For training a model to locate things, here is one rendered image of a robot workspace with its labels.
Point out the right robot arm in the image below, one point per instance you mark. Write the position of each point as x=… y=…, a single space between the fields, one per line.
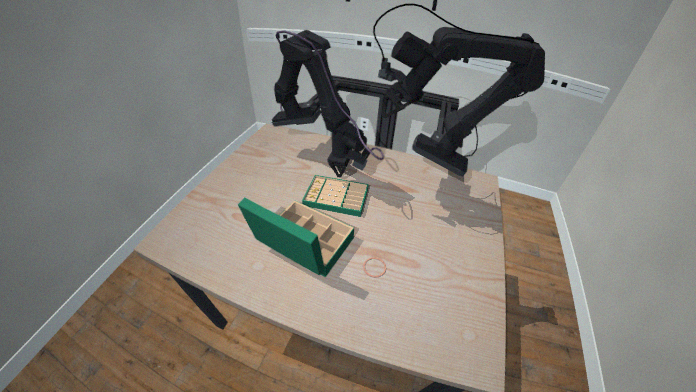
x=295 y=51

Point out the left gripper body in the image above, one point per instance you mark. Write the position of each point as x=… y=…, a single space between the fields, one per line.
x=410 y=86

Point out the green jewelry box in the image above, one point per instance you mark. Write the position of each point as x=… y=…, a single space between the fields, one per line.
x=309 y=244

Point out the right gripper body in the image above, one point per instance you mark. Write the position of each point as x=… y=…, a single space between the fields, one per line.
x=341 y=154

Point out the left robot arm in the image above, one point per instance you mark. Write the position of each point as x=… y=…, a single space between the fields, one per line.
x=409 y=50

